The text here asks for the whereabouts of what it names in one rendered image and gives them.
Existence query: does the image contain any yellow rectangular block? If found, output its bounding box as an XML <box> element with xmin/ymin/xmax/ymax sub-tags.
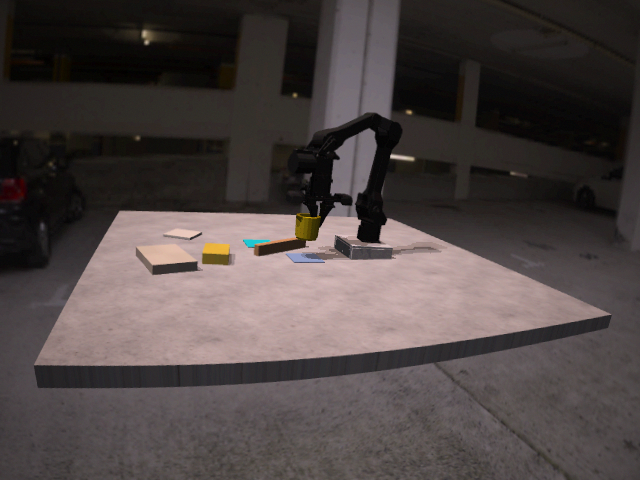
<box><xmin>202</xmin><ymin>243</ymin><xmax>230</xmax><ymax>265</ymax></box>

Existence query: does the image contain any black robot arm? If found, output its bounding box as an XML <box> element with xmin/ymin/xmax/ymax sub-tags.
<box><xmin>287</xmin><ymin>112</ymin><xmax>403</xmax><ymax>244</ymax></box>

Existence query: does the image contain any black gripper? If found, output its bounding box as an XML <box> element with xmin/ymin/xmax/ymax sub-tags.
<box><xmin>286</xmin><ymin>174</ymin><xmax>353</xmax><ymax>228</ymax></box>

